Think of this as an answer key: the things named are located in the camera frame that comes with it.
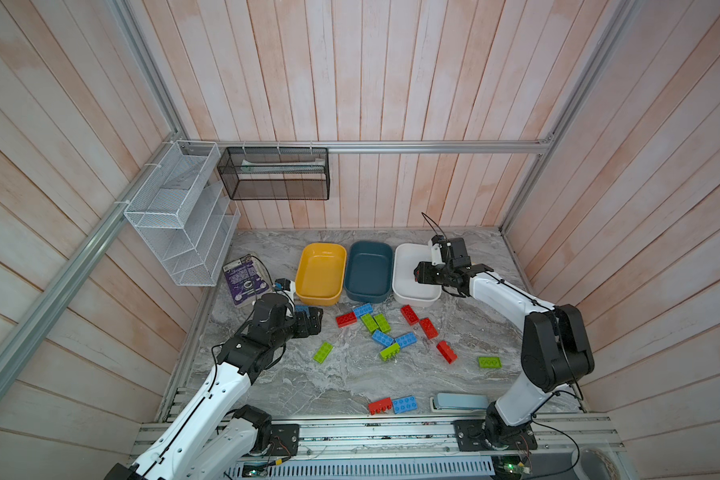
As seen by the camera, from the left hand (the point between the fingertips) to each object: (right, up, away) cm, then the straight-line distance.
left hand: (308, 319), depth 78 cm
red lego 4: (+40, -11, +8) cm, 42 cm away
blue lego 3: (+28, -9, +11) cm, 32 cm away
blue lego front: (+26, -23, 0) cm, 34 cm away
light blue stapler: (+40, -22, -1) cm, 46 cm away
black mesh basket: (-15, +47, +26) cm, 55 cm away
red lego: (+10, -4, +15) cm, 19 cm away
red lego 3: (+36, -6, +14) cm, 39 cm away
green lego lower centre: (+23, -11, +8) cm, 27 cm away
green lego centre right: (+21, -4, +14) cm, 26 cm away
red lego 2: (+30, -2, +17) cm, 35 cm away
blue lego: (+15, 0, +17) cm, 23 cm away
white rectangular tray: (+30, +5, +21) cm, 37 cm away
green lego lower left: (+3, -12, +9) cm, 16 cm away
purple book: (-25, +9, +24) cm, 35 cm away
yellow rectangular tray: (0, +11, +30) cm, 31 cm away
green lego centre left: (+18, -4, +15) cm, 23 cm away
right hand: (+34, +13, +16) cm, 40 cm away
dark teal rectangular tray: (+18, +11, +30) cm, 36 cm away
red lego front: (+19, -23, -1) cm, 30 cm away
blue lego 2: (+21, -8, +12) cm, 26 cm away
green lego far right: (+52, -14, +8) cm, 55 cm away
